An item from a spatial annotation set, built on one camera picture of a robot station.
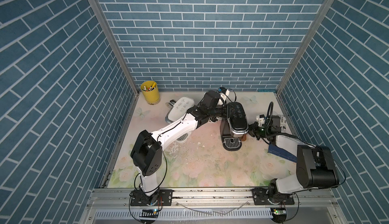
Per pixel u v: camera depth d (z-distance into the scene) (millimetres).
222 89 709
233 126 746
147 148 483
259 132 813
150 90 1019
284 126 981
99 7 769
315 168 446
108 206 763
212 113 658
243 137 866
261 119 869
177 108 806
